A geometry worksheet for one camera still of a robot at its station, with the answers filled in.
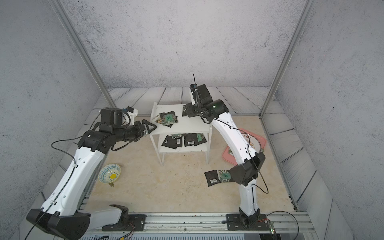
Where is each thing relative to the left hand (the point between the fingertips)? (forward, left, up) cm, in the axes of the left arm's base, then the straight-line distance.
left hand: (155, 128), depth 69 cm
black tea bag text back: (+6, -15, -17) cm, 23 cm away
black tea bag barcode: (-10, -28, -32) cm, 44 cm away
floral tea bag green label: (-9, -35, -33) cm, 49 cm away
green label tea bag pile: (+6, -5, 0) cm, 8 cm away
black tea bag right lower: (+7, -21, -17) cm, 28 cm away
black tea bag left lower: (+4, -6, -17) cm, 19 cm away
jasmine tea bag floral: (+12, -13, 0) cm, 18 cm away
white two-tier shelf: (-1, -7, -2) cm, 7 cm away
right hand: (+13, -16, +1) cm, 20 cm away
